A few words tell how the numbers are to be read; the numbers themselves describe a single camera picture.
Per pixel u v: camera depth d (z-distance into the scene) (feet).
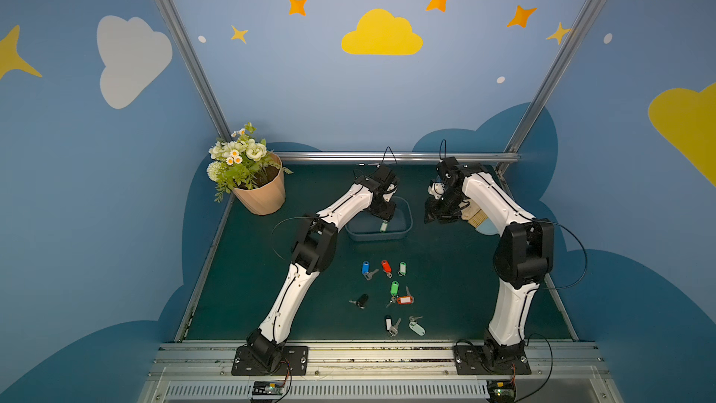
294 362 2.45
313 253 2.06
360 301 2.80
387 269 3.02
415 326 2.63
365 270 2.99
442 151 3.88
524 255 1.71
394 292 2.85
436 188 2.92
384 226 3.35
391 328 2.63
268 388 2.35
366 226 3.35
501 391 2.40
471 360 2.45
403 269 3.02
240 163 2.52
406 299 2.82
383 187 2.76
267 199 3.12
